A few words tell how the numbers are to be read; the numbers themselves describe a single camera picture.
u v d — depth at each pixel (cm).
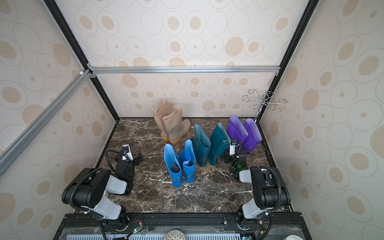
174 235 69
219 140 80
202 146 72
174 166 81
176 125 91
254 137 76
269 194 45
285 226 73
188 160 68
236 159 72
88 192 45
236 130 81
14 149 52
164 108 95
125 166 69
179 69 88
